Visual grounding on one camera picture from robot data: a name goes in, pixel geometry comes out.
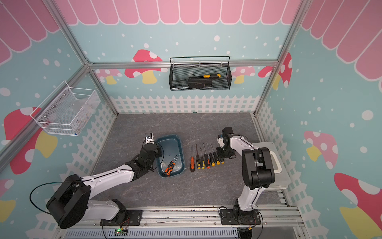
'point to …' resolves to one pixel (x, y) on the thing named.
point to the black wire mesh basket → (179, 73)
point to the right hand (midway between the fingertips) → (222, 155)
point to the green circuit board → (119, 232)
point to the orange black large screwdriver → (192, 167)
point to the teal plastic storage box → (170, 146)
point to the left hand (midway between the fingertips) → (157, 145)
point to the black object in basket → (199, 83)
